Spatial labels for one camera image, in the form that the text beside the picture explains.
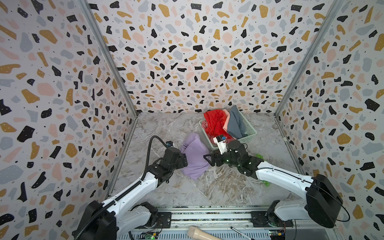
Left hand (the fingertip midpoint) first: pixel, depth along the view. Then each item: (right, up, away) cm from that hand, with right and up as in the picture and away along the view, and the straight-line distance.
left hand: (181, 155), depth 83 cm
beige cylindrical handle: (+9, -32, -16) cm, 37 cm away
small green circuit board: (-13, -37, -12) cm, 41 cm away
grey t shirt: (+35, +17, +19) cm, 43 cm away
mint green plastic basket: (+47, +12, +20) cm, 53 cm away
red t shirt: (+21, +20, +19) cm, 35 cm away
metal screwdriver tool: (+26, -32, -11) cm, 43 cm away
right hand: (+14, +3, -5) cm, 15 cm away
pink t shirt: (+27, +17, +14) cm, 35 cm away
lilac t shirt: (+7, +2, +8) cm, 11 cm away
